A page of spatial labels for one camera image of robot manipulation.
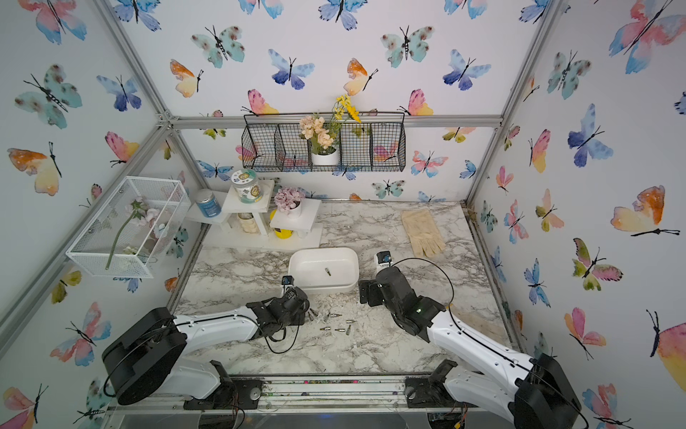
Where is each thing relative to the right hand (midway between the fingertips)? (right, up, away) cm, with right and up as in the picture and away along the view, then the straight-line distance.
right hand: (374, 277), depth 81 cm
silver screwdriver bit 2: (-13, -14, +8) cm, 20 cm away
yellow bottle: (-33, +13, +22) cm, 42 cm away
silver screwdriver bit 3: (-15, -17, +6) cm, 24 cm away
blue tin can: (-55, +23, +10) cm, 60 cm away
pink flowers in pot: (-27, +24, +6) cm, 36 cm away
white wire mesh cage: (-67, +14, -7) cm, 69 cm away
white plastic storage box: (-16, -1, +18) cm, 24 cm away
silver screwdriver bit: (-15, -1, +18) cm, 24 cm away
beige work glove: (+22, +12, +29) cm, 38 cm away
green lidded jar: (-40, +28, +4) cm, 49 cm away
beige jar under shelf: (-47, +17, +23) cm, 55 cm away
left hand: (-22, -13, +9) cm, 27 cm away
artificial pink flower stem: (-66, +19, -5) cm, 68 cm away
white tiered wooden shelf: (-58, +13, +27) cm, 65 cm away
